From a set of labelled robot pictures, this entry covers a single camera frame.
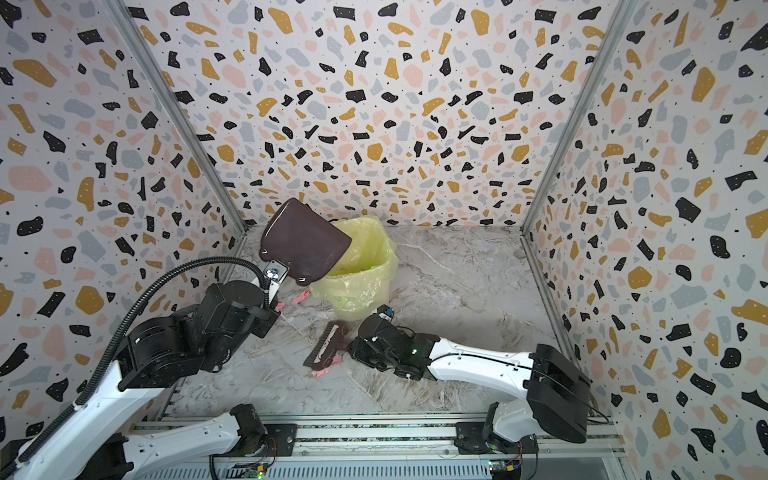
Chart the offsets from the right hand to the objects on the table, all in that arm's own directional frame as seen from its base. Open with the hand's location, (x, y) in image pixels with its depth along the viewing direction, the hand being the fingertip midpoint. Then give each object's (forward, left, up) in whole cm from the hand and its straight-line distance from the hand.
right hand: (339, 346), depth 73 cm
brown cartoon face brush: (+2, +7, -11) cm, 13 cm away
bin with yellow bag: (+12, -4, +8) cm, 15 cm away
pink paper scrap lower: (+1, +3, -10) cm, 11 cm away
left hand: (+4, +12, +20) cm, 24 cm away
